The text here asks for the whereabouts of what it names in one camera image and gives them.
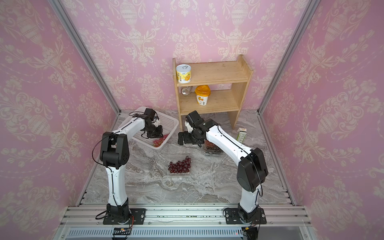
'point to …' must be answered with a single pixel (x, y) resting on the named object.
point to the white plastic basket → (169, 124)
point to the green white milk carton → (241, 133)
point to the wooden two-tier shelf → (211, 88)
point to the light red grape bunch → (210, 146)
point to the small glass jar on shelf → (186, 91)
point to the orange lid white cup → (202, 92)
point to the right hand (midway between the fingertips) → (186, 141)
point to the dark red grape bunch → (180, 167)
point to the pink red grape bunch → (157, 142)
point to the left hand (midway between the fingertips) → (162, 136)
